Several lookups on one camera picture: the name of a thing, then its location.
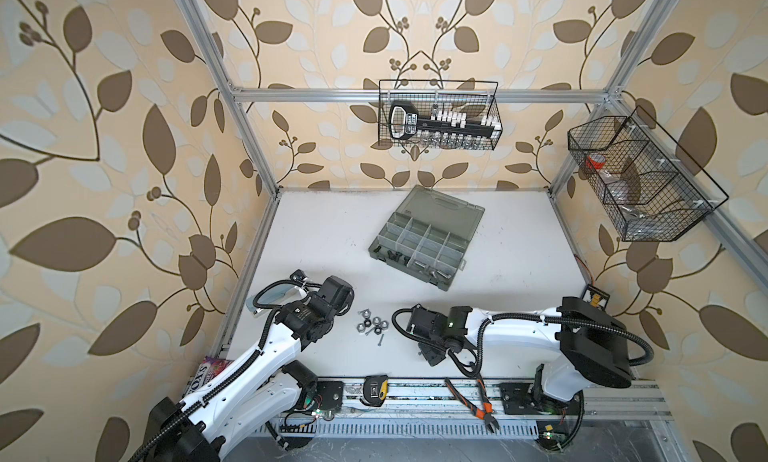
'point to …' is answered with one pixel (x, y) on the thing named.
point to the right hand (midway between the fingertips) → (431, 355)
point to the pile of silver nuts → (369, 324)
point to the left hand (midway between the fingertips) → (336, 296)
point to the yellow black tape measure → (375, 390)
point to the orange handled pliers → (486, 413)
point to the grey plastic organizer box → (428, 236)
